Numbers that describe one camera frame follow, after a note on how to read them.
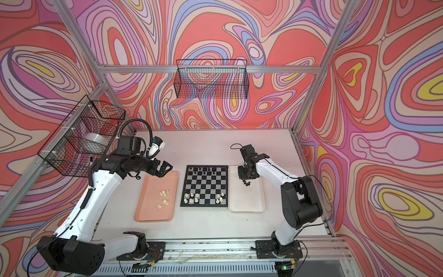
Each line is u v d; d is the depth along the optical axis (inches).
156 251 28.5
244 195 35.1
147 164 24.8
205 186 35.9
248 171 30.2
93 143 27.7
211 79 37.6
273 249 26.2
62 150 26.2
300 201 18.1
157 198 34.8
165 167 26.7
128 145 22.0
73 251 14.4
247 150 29.0
